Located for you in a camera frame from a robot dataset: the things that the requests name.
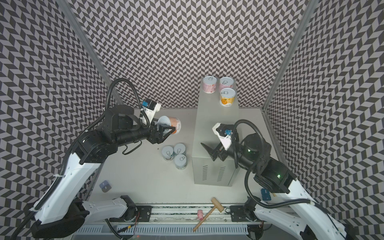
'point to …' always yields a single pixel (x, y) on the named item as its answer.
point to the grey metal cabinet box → (206, 170)
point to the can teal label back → (179, 148)
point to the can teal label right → (180, 161)
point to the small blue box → (265, 194)
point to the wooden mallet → (217, 205)
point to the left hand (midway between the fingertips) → (167, 128)
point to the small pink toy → (200, 214)
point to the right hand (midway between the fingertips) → (211, 139)
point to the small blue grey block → (105, 186)
